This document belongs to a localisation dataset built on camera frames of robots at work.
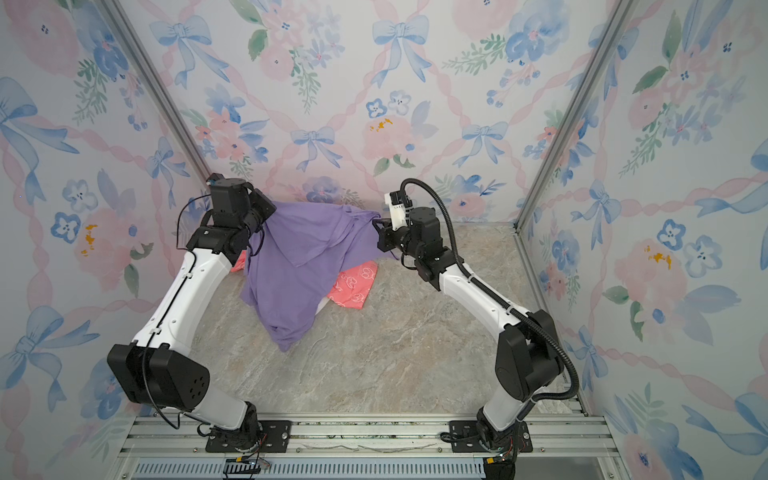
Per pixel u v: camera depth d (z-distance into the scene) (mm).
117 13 689
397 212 703
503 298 497
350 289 1003
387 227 706
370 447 732
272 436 743
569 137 915
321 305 973
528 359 446
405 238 689
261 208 689
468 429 745
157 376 423
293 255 880
